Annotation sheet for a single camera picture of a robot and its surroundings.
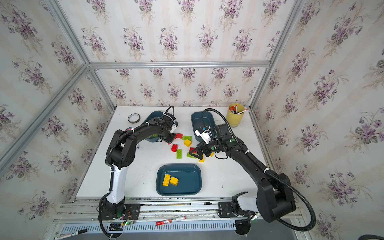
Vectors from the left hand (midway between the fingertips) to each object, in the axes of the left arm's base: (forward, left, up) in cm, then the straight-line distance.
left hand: (171, 138), depth 100 cm
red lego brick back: (+4, -5, -2) cm, 6 cm away
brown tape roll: (+19, +31, -1) cm, 36 cm away
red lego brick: (-7, -3, 0) cm, 8 cm away
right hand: (-17, -15, +15) cm, 27 cm away
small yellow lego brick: (-28, -4, 0) cm, 28 cm away
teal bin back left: (+18, +15, +4) cm, 24 cm away
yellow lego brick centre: (-3, -11, 0) cm, 12 cm away
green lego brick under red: (-22, -14, +17) cm, 31 cm away
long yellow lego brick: (-27, 0, -1) cm, 27 cm away
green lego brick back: (+1, -9, -1) cm, 9 cm away
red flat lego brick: (-8, -14, 0) cm, 16 cm away
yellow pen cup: (+14, -45, +4) cm, 47 cm away
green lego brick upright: (-11, -6, -1) cm, 12 cm away
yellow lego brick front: (-16, -21, -1) cm, 26 cm away
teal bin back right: (+16, -27, -1) cm, 32 cm away
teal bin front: (-27, -7, 0) cm, 28 cm away
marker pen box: (+10, +31, -2) cm, 33 cm away
